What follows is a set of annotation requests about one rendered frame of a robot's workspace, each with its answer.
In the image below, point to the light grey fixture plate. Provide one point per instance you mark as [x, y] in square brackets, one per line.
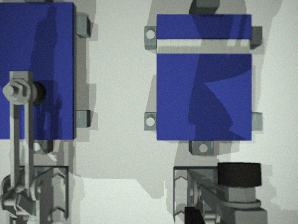
[118, 172]

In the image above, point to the blue rectangular block with slot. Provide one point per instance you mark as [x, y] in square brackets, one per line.
[204, 77]

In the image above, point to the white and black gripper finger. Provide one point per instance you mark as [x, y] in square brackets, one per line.
[193, 216]

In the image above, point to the toggle clamp with red handle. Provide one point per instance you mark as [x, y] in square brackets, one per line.
[233, 201]
[47, 187]

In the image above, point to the dark blue rectangular plate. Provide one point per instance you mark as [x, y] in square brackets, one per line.
[40, 37]

